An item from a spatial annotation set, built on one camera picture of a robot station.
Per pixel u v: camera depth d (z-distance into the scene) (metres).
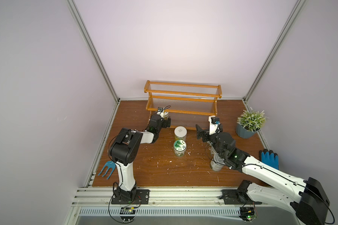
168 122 0.92
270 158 0.85
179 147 0.83
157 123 0.78
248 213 0.69
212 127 0.63
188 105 0.96
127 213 0.72
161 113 0.87
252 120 0.85
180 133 0.90
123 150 0.51
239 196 0.64
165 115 0.99
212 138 0.65
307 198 0.38
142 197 0.73
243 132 0.89
